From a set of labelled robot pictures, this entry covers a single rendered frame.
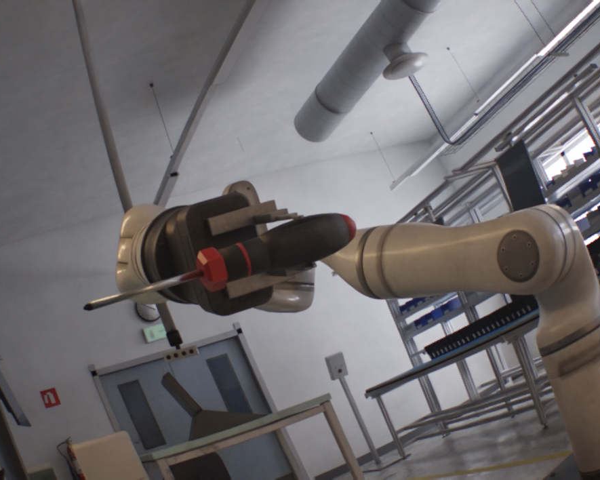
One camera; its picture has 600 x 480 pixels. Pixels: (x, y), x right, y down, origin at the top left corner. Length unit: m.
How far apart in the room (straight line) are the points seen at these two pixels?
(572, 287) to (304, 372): 6.94
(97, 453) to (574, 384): 0.86
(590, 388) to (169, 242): 0.45
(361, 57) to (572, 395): 4.47
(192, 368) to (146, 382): 0.58
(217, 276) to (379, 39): 4.50
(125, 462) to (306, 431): 6.33
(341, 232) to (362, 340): 7.59
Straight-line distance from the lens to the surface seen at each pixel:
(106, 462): 1.20
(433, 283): 0.74
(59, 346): 7.06
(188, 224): 0.43
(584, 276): 0.72
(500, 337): 4.80
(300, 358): 7.60
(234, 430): 1.89
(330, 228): 0.39
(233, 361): 7.41
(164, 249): 0.49
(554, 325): 0.68
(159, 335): 7.15
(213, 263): 0.36
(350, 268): 0.81
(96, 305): 0.36
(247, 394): 7.38
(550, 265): 0.66
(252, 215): 0.43
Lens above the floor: 1.10
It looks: 14 degrees up
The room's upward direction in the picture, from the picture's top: 23 degrees counter-clockwise
